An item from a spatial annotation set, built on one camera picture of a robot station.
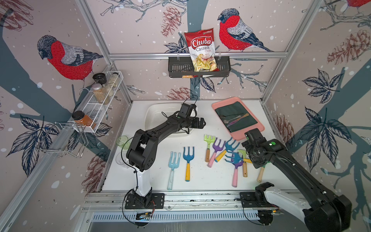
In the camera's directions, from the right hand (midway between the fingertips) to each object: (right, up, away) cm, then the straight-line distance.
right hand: (245, 150), depth 81 cm
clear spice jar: (-79, +42, +6) cm, 90 cm away
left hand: (-24, +16, +11) cm, 31 cm away
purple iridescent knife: (+12, +19, +30) cm, 37 cm away
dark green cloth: (+4, +19, +29) cm, 35 cm away
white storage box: (-59, +22, +30) cm, 69 cm away
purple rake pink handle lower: (-7, -16, -1) cm, 17 cm away
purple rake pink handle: (-15, -3, +12) cm, 19 cm away
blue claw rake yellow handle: (-3, -7, +7) cm, 11 cm away
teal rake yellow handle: (-7, -2, +12) cm, 14 cm away
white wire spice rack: (-83, +23, -6) cm, 86 cm away
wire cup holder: (-84, +10, -21) cm, 87 cm away
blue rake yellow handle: (-33, -7, +8) cm, 35 cm away
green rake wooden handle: (-19, +3, +17) cm, 26 cm away
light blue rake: (-42, -11, +5) cm, 44 cm away
